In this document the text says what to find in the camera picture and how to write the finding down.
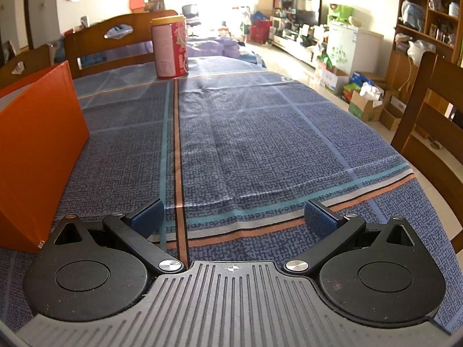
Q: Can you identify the green box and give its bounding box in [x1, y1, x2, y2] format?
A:
[328, 3, 354, 26]

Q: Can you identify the white chest freezer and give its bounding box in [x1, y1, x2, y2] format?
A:
[326, 21, 385, 77]

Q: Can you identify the blue patterned tablecloth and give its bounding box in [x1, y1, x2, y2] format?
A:
[0, 56, 463, 335]

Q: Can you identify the red plastic crate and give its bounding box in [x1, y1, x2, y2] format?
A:
[250, 19, 273, 43]

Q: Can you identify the open cardboard box with paper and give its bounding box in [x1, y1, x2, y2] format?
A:
[349, 82, 385, 122]

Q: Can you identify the white television stand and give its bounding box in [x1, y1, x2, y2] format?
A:
[273, 25, 328, 68]

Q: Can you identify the black television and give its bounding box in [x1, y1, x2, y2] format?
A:
[295, 0, 323, 27]

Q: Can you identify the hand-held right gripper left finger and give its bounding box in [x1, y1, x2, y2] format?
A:
[54, 198, 185, 276]

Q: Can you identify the wooden chair with cutout back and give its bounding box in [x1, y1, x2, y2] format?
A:
[0, 44, 56, 91]
[63, 9, 180, 79]

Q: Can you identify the orange cardboard box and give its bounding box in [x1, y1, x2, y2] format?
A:
[0, 61, 91, 254]

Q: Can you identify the white and green carton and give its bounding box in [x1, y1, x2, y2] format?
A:
[320, 66, 350, 95]

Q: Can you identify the dark wooden chair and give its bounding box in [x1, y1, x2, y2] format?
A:
[391, 51, 463, 256]

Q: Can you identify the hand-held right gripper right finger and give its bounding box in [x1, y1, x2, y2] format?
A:
[283, 199, 416, 276]

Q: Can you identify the white plastic bag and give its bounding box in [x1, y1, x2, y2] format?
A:
[407, 39, 437, 67]

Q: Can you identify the blue carton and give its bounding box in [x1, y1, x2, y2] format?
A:
[351, 71, 376, 87]

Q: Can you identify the black office chair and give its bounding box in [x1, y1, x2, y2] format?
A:
[181, 4, 202, 27]

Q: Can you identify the purple bed cover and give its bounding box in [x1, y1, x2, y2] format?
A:
[186, 36, 267, 70]

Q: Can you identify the wooden display shelf cabinet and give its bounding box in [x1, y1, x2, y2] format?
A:
[383, 0, 463, 93]

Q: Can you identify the red cylindrical canister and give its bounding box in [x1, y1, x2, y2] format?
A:
[150, 15, 190, 80]

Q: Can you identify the small cardboard box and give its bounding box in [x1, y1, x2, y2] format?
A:
[379, 95, 403, 131]

